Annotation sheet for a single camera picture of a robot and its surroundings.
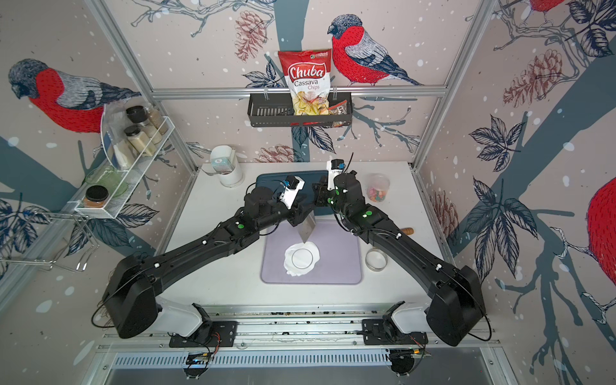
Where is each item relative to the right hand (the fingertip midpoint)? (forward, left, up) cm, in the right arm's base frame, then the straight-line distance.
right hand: (311, 183), depth 77 cm
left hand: (-5, -1, 0) cm, 5 cm away
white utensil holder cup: (+22, +39, -23) cm, 50 cm away
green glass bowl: (-5, +61, +7) cm, 62 cm away
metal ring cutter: (-12, -25, -30) cm, 40 cm away
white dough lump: (-18, +8, -29) cm, 35 cm away
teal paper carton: (+24, +42, -16) cm, 51 cm away
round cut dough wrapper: (-14, +4, -29) cm, 32 cm away
